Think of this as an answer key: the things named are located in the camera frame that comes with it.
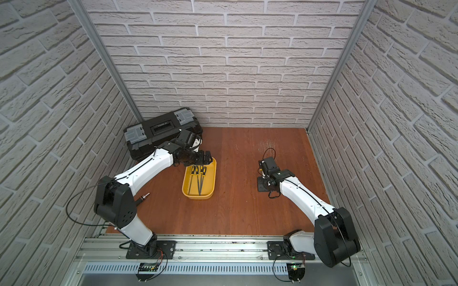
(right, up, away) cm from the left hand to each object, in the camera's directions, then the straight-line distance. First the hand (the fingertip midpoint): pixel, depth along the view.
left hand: (208, 158), depth 87 cm
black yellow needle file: (-11, -9, +10) cm, 18 cm away
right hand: (+29, -13, 0) cm, 32 cm away
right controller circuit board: (+38, -45, -16) cm, 61 cm away
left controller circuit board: (-24, -45, -14) cm, 53 cm away
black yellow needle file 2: (-8, -10, +11) cm, 16 cm away
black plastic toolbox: (-35, +10, +5) cm, 37 cm away
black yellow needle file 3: (-4, -9, +10) cm, 15 cm away
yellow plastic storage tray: (-1, -15, +7) cm, 16 cm away
